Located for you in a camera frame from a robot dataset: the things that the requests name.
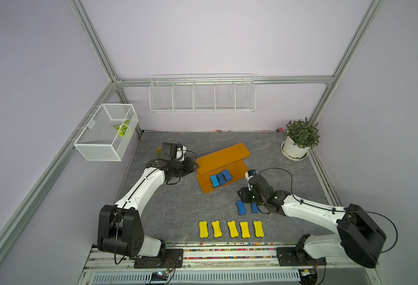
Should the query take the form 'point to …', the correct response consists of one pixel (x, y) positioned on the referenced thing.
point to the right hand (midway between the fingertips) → (239, 191)
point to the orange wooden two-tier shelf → (230, 159)
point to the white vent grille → (143, 278)
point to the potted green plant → (301, 136)
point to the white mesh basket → (106, 136)
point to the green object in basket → (122, 127)
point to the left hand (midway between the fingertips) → (197, 167)
